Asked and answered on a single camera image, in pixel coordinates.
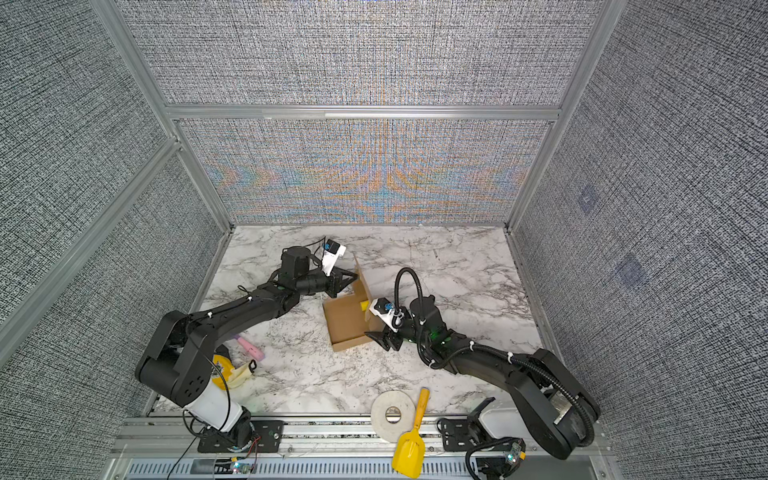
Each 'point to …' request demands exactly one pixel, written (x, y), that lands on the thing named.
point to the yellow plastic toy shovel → (409, 449)
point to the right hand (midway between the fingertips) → (374, 318)
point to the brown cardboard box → (347, 323)
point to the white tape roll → (391, 432)
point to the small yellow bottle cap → (364, 304)
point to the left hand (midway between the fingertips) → (357, 278)
